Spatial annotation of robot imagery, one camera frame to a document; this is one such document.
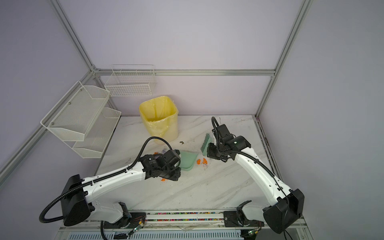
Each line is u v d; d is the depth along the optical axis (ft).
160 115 3.45
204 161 3.10
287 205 1.25
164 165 1.94
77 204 1.27
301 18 2.34
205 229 2.35
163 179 2.83
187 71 3.04
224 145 1.80
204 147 2.84
